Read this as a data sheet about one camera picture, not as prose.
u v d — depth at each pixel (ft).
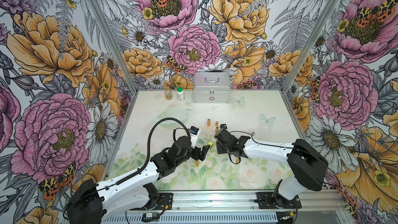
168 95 3.79
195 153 2.27
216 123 3.28
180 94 3.65
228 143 2.21
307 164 1.47
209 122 3.31
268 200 2.44
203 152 2.30
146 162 1.78
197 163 2.77
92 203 1.31
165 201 2.43
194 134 2.21
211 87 3.64
